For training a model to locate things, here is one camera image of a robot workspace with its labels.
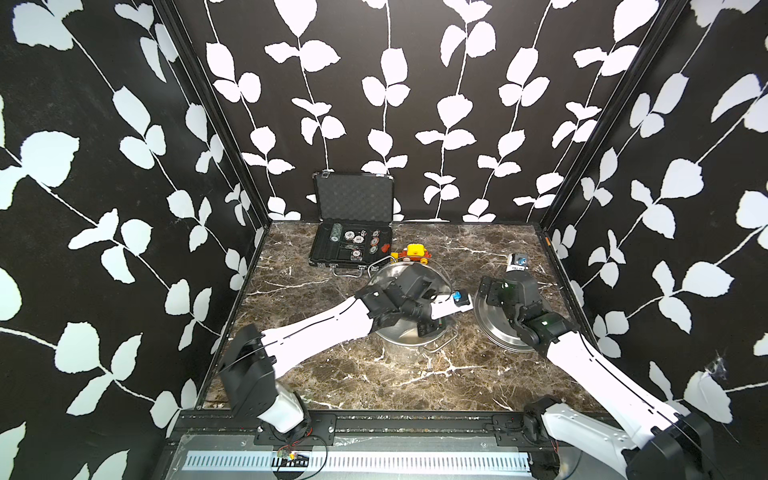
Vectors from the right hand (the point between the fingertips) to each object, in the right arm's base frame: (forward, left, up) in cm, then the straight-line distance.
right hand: (495, 273), depth 82 cm
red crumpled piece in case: (+24, +32, -17) cm, 44 cm away
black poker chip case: (+36, +45, -16) cm, 59 cm away
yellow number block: (+22, +28, -19) cm, 41 cm away
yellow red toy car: (+19, +21, -14) cm, 32 cm away
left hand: (-13, +14, +2) cm, 19 cm away
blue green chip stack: (+30, +51, -16) cm, 62 cm away
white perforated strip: (-42, +37, -19) cm, 59 cm away
